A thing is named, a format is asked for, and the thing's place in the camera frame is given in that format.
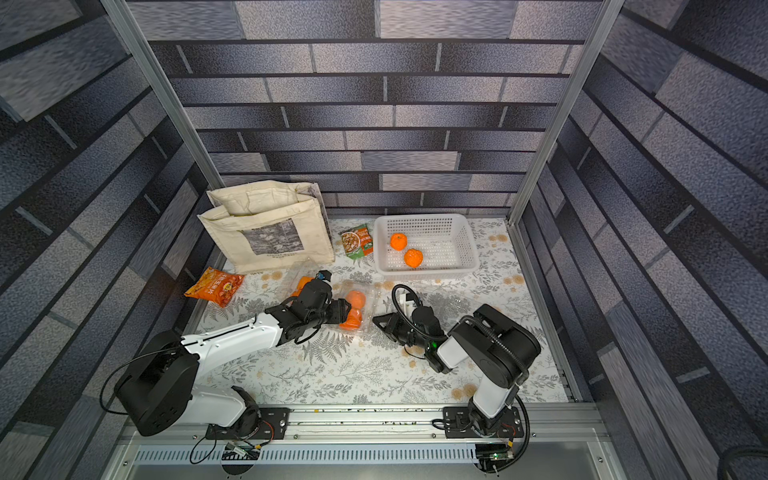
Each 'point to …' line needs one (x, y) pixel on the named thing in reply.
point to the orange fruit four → (413, 258)
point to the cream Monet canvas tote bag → (260, 225)
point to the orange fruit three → (398, 241)
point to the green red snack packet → (357, 241)
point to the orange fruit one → (356, 299)
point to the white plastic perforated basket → (424, 246)
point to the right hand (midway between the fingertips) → (370, 319)
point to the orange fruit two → (353, 320)
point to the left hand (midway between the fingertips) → (347, 306)
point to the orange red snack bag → (216, 286)
